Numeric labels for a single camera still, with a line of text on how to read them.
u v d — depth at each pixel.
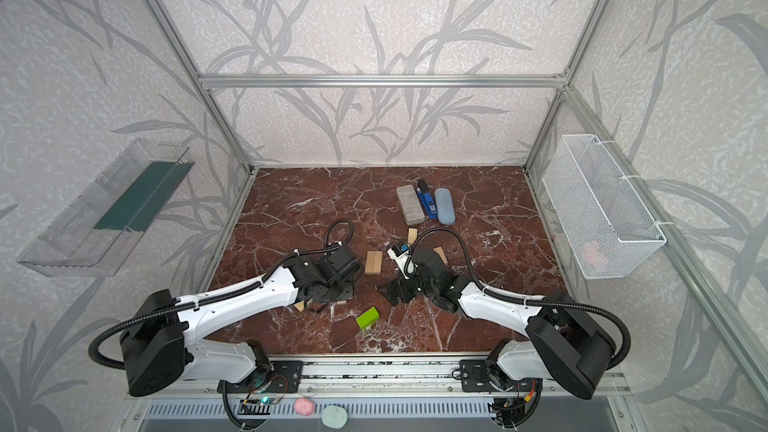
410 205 1.05
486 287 0.56
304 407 0.68
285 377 0.72
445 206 1.05
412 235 0.99
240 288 0.49
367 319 0.82
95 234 0.65
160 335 0.40
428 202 1.05
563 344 0.42
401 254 0.75
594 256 0.72
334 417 0.67
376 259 0.93
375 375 0.75
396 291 0.73
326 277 0.60
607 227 0.62
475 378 0.74
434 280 0.65
